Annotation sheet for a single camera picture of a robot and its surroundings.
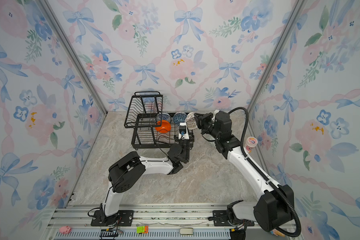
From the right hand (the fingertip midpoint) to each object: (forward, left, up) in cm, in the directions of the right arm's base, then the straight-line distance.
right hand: (193, 112), depth 73 cm
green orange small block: (-46, +23, -31) cm, 60 cm away
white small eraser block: (-46, +3, -32) cm, 56 cm away
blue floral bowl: (+23, +20, -27) cm, 41 cm away
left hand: (-1, +3, -7) cm, 8 cm away
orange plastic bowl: (+14, +18, -28) cm, 36 cm away
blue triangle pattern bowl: (+25, +8, -30) cm, 40 cm away
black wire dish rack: (+25, +34, -26) cm, 50 cm away
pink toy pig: (-46, +59, -31) cm, 81 cm away
